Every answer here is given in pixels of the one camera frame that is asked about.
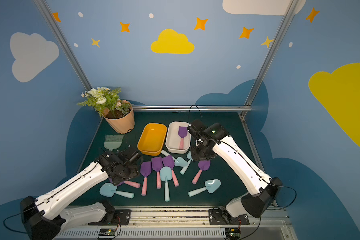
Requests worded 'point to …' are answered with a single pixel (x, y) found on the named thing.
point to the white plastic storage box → (178, 137)
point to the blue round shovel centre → (166, 175)
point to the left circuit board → (107, 232)
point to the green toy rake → (112, 142)
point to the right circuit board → (232, 233)
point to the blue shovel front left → (108, 189)
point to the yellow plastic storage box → (151, 139)
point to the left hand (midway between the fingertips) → (133, 173)
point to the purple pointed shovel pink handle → (128, 183)
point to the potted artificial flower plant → (118, 112)
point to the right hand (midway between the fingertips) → (199, 156)
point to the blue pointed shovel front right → (211, 185)
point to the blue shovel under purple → (178, 161)
